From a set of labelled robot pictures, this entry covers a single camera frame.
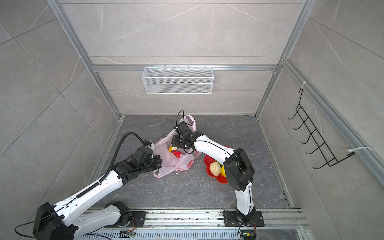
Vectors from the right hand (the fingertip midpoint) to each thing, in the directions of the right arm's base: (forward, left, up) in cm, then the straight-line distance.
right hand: (174, 141), depth 89 cm
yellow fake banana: (-5, +2, 0) cm, 6 cm away
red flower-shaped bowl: (-7, -20, -11) cm, 24 cm away
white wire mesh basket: (+39, -1, +17) cm, 43 cm away
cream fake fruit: (-15, -24, -6) cm, 29 cm away
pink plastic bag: (-9, 0, -4) cm, 10 cm away
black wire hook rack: (-11, -69, +19) cm, 72 cm away
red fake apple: (-5, -1, -7) cm, 8 cm away
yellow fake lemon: (-16, -28, -8) cm, 33 cm away
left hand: (-11, +5, +2) cm, 13 cm away
